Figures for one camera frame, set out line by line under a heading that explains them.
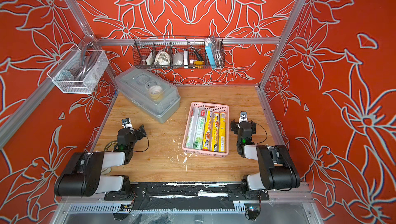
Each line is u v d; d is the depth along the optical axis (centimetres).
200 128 92
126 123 79
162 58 91
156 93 94
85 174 42
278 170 43
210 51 84
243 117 77
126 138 69
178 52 95
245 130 68
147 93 92
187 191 74
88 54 78
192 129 91
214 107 100
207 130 91
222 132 90
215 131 91
